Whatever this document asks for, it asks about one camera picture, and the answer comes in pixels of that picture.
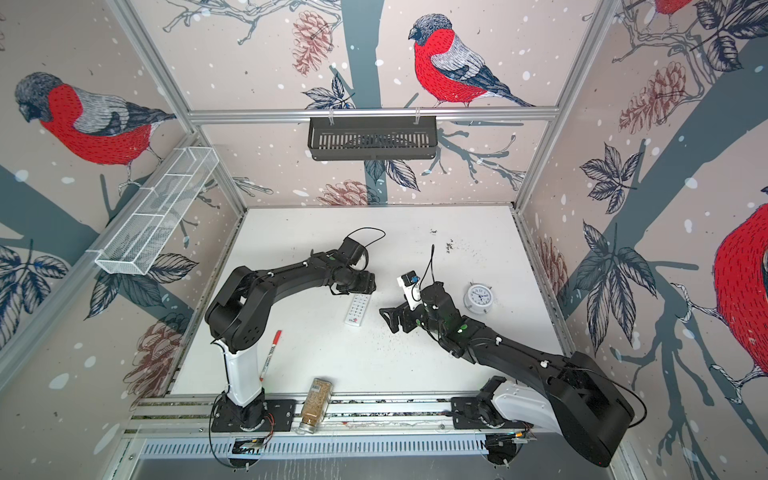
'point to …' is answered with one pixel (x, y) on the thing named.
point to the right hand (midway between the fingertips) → (392, 306)
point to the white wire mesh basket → (156, 212)
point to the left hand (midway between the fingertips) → (368, 286)
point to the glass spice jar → (315, 405)
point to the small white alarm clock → (478, 297)
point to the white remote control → (357, 309)
